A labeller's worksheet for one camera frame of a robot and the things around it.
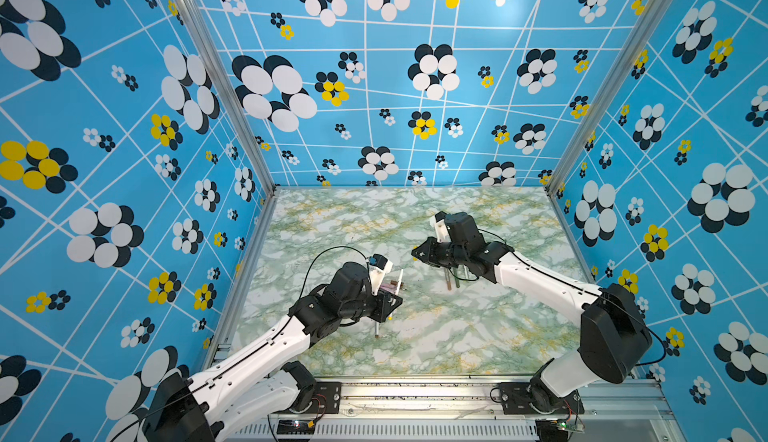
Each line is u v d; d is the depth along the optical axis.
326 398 0.72
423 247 0.79
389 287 0.85
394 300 0.72
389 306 0.72
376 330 0.84
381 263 0.68
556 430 0.68
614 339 0.43
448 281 0.94
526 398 0.72
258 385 0.57
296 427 0.72
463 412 0.72
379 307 0.65
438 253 0.74
